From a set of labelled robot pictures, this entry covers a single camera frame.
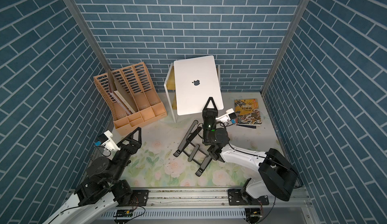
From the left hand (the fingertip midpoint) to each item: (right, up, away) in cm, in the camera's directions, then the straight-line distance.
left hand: (142, 131), depth 65 cm
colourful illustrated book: (+59, +7, +42) cm, 73 cm away
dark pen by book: (+58, -3, +36) cm, 68 cm away
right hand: (+30, +15, +2) cm, 33 cm away
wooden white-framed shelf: (+9, +23, +15) cm, 29 cm away
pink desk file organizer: (-21, +31, +40) cm, 55 cm away
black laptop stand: (+21, -16, +21) cm, 33 cm away
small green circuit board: (-12, -41, +7) cm, 43 cm away
